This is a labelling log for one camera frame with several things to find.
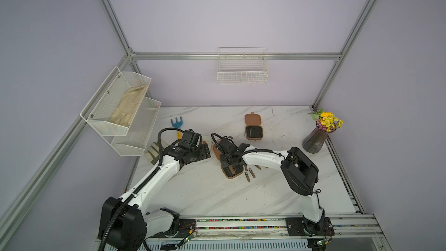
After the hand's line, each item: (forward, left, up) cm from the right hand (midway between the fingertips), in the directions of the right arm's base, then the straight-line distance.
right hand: (222, 163), depth 92 cm
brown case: (-5, -3, 0) cm, 6 cm away
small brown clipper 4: (-7, -13, -1) cm, 15 cm away
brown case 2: (+22, -20, -1) cm, 30 cm away
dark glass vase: (+7, -49, +8) cm, 51 cm away
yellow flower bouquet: (+9, -50, +23) cm, 56 cm away
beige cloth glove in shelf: (+12, +43, +30) cm, 54 cm away
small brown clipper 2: (-15, -14, +28) cm, 35 cm away
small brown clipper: (-3, -13, -2) cm, 14 cm away
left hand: (-1, +9, +11) cm, 14 cm away
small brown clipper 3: (-5, -16, -2) cm, 17 cm away
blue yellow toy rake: (+28, +29, 0) cm, 40 cm away
